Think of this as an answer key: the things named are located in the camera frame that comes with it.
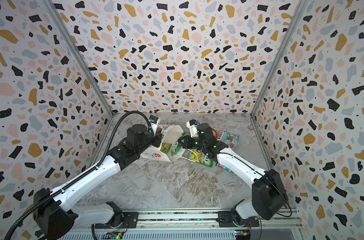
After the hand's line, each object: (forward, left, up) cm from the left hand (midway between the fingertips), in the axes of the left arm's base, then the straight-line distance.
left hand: (160, 126), depth 75 cm
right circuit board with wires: (-43, -40, -30) cm, 66 cm away
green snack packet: (-3, -22, -27) cm, 35 cm away
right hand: (-4, -7, -5) cm, 10 cm away
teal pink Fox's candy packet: (+10, -44, -27) cm, 52 cm away
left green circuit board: (-42, +22, -29) cm, 55 cm away
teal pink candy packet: (-25, -28, +6) cm, 38 cm away
